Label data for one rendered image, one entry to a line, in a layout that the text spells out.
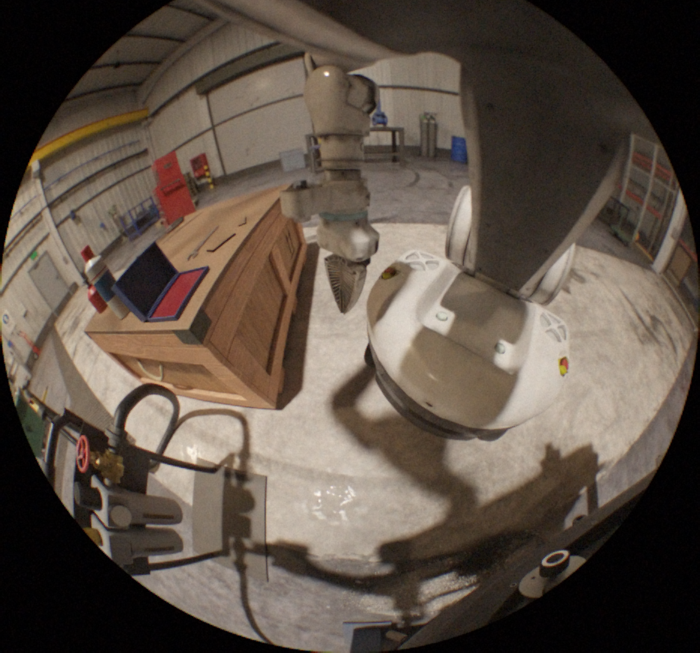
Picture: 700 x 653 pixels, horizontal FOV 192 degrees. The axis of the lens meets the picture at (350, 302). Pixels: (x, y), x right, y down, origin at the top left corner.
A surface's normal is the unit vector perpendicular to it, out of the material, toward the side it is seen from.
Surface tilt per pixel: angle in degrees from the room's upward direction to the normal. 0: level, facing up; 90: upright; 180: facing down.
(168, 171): 90
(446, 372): 39
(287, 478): 0
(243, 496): 0
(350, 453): 0
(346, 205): 86
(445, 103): 90
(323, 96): 91
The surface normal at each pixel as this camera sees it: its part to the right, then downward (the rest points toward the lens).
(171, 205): 0.82, 0.35
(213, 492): -0.09, -0.70
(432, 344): -0.29, -0.56
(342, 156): 0.07, 0.66
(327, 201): 0.55, 0.53
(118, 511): 0.99, -0.09
